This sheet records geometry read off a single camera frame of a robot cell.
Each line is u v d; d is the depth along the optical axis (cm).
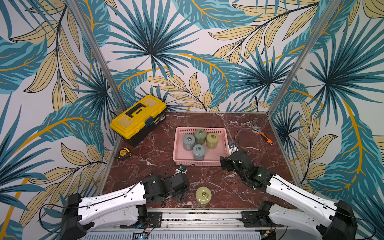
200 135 97
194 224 73
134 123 90
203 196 73
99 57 85
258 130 110
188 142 93
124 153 93
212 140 95
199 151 88
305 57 86
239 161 56
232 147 66
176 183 54
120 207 45
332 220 40
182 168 67
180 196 64
